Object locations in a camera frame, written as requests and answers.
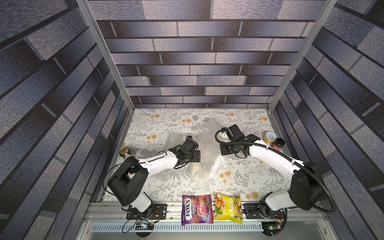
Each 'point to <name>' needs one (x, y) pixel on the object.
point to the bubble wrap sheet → (213, 166)
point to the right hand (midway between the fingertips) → (221, 148)
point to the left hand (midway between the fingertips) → (197, 155)
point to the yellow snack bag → (228, 208)
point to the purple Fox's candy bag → (198, 209)
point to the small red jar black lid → (279, 143)
